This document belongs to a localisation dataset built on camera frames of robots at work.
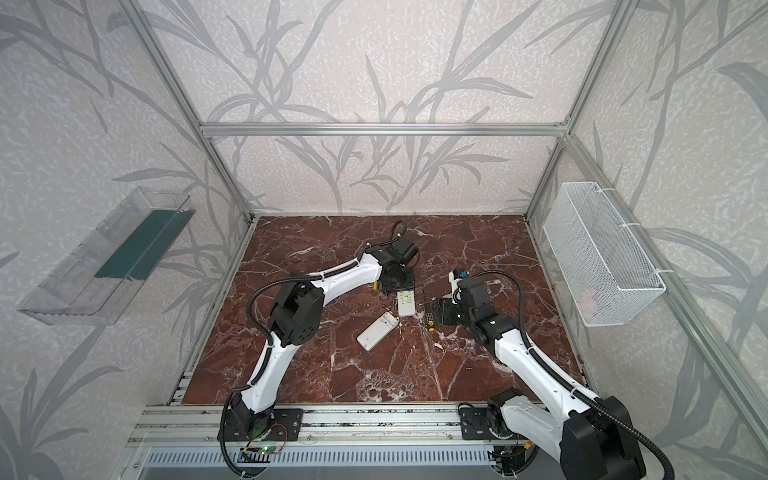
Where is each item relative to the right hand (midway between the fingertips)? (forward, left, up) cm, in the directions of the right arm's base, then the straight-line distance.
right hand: (441, 295), depth 85 cm
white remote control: (+2, +10, -9) cm, 14 cm away
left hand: (+10, +7, -6) cm, 14 cm away
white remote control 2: (-7, +19, -10) cm, 23 cm away
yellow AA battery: (+9, +20, -10) cm, 24 cm away
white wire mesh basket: (-8, -32, +23) cm, 41 cm away
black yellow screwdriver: (-2, +3, -10) cm, 10 cm away
